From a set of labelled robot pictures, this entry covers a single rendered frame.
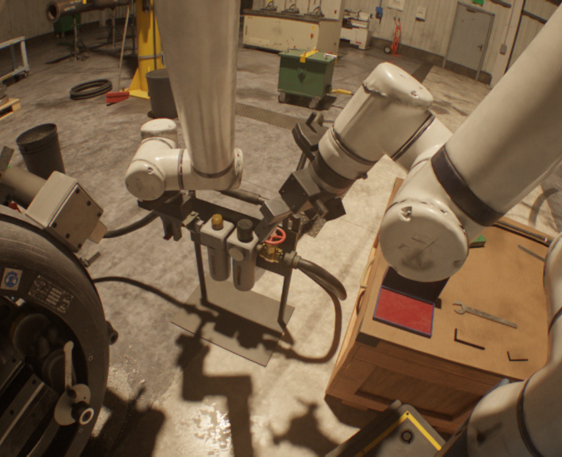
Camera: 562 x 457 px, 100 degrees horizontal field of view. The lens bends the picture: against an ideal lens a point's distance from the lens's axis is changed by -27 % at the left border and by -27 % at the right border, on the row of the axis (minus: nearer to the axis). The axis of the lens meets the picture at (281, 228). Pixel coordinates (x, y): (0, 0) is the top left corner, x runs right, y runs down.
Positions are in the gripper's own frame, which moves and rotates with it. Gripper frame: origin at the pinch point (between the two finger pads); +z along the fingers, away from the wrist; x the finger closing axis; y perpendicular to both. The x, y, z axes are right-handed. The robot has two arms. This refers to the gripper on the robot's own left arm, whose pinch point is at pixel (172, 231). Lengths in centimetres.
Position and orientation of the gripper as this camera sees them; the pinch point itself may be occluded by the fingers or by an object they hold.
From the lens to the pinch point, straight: 95.0
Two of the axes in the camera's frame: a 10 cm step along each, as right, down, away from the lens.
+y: 3.8, -5.8, 7.2
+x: -9.2, -3.1, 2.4
